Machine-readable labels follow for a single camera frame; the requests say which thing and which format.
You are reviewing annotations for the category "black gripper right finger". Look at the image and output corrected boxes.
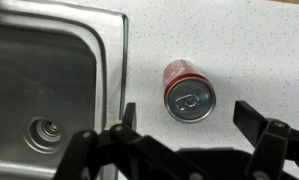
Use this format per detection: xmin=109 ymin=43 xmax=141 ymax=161
xmin=232 ymin=100 xmax=299 ymax=180

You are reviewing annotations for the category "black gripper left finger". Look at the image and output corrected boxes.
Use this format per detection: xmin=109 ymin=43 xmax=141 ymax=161
xmin=53 ymin=102 xmax=212 ymax=180

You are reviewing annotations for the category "red soda can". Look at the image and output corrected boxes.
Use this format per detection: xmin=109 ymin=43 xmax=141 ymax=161
xmin=162 ymin=58 xmax=218 ymax=124

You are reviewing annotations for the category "stainless steel double sink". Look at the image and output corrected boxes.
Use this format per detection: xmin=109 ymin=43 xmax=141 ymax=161
xmin=0 ymin=0 xmax=130 ymax=180

